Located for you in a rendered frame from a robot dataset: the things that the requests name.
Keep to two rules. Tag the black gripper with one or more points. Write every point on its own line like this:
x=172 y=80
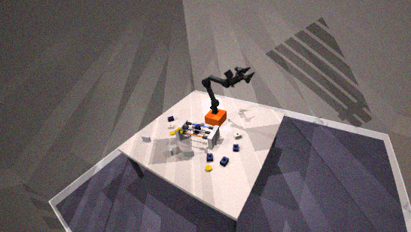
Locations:
x=247 y=78

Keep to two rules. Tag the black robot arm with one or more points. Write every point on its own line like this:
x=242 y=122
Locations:
x=230 y=81

